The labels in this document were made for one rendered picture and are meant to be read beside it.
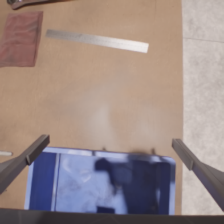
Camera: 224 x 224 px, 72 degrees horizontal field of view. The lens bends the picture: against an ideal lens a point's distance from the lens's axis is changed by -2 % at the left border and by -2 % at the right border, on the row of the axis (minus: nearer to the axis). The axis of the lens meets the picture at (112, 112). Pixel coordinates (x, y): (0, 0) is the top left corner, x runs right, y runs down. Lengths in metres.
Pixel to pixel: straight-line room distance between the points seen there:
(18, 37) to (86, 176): 0.49
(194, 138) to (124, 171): 0.60
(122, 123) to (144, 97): 0.10
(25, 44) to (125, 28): 0.33
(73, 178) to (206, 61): 0.94
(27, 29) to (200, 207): 1.10
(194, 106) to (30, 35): 0.84
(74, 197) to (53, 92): 0.31
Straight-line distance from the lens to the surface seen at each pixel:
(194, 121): 0.98
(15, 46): 0.64
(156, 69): 0.49
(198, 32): 1.18
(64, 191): 0.50
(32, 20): 0.66
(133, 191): 0.46
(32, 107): 0.54
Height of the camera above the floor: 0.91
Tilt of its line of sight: 79 degrees down
